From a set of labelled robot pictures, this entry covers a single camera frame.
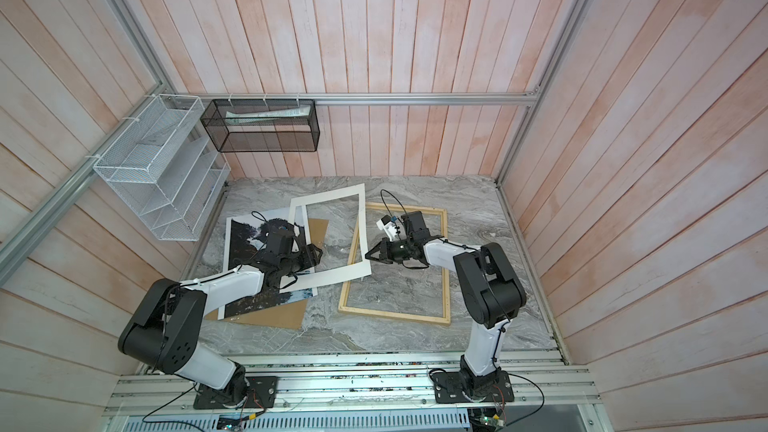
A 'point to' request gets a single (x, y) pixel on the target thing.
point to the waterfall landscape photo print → (243, 248)
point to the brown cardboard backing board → (290, 315)
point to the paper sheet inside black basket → (250, 117)
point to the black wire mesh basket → (262, 126)
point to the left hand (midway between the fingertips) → (316, 258)
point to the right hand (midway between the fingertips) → (367, 256)
